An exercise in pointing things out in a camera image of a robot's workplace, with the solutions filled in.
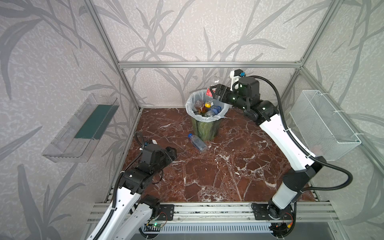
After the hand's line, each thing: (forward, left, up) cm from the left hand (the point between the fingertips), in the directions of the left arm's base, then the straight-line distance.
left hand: (175, 149), depth 73 cm
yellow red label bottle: (+18, -15, +13) cm, 27 cm away
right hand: (+20, -19, +23) cm, 37 cm away
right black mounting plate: (-24, -43, -19) cm, 53 cm away
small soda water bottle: (+14, -11, -17) cm, 25 cm away
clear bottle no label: (+32, -11, -2) cm, 34 cm away
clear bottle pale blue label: (+25, -20, +1) cm, 33 cm away
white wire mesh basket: (+1, -67, +14) cm, 68 cm away
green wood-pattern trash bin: (+17, -16, -9) cm, 25 cm away
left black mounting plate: (-25, +4, -20) cm, 32 cm away
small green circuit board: (-30, +9, -20) cm, 37 cm away
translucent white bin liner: (+36, -12, +3) cm, 39 cm away
